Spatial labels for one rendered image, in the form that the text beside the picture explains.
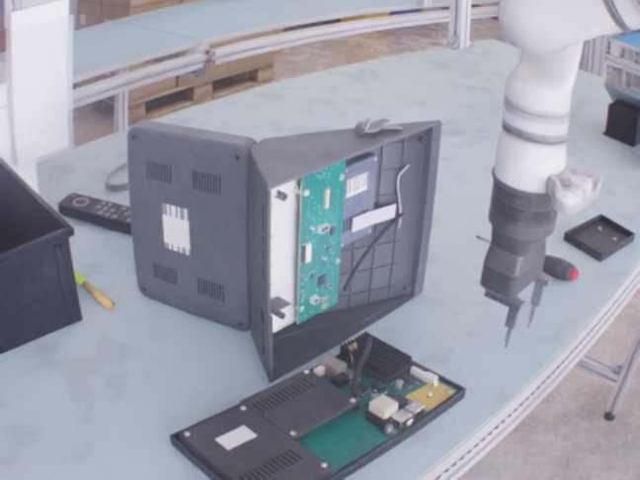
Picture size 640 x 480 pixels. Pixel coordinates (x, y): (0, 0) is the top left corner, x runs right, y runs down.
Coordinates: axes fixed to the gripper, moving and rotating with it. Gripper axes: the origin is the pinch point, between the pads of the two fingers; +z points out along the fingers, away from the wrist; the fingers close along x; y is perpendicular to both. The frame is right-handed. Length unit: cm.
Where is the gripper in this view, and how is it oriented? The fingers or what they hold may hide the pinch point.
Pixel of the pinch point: (517, 337)
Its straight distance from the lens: 80.8
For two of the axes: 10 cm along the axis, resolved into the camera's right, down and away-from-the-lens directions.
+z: -0.5, 8.9, 4.5
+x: -6.8, 3.0, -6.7
